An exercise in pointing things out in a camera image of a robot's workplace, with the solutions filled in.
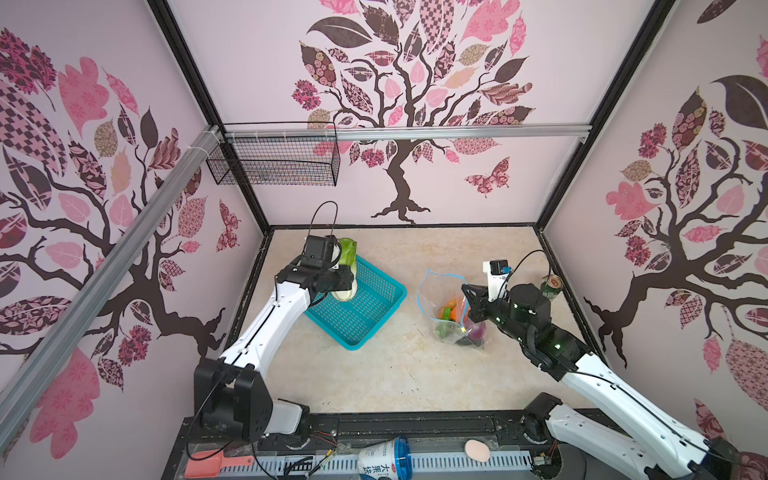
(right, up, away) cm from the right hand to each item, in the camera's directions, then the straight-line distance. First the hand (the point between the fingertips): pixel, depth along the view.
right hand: (465, 283), depth 73 cm
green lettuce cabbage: (-30, +6, +6) cm, 32 cm away
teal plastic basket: (-30, -15, +21) cm, 40 cm away
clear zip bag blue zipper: (-4, -6, +11) cm, 13 cm away
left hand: (-32, 0, +11) cm, 34 cm away
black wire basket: (-55, +40, +22) cm, 71 cm away
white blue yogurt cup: (-20, -38, -8) cm, 44 cm away
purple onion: (+5, -14, +8) cm, 17 cm away
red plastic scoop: (-60, -42, -6) cm, 74 cm away
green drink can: (+31, -3, +17) cm, 35 cm away
